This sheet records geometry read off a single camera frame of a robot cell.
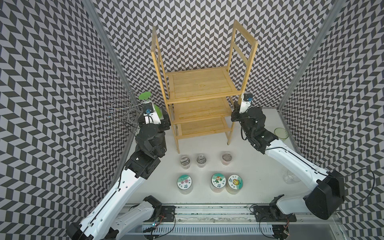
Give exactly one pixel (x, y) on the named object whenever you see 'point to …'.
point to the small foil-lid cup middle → (201, 159)
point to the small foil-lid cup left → (185, 162)
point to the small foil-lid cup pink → (226, 158)
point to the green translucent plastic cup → (281, 133)
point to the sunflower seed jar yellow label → (234, 184)
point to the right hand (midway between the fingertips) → (234, 105)
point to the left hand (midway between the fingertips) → (154, 110)
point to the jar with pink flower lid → (184, 184)
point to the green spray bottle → (146, 96)
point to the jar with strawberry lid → (218, 182)
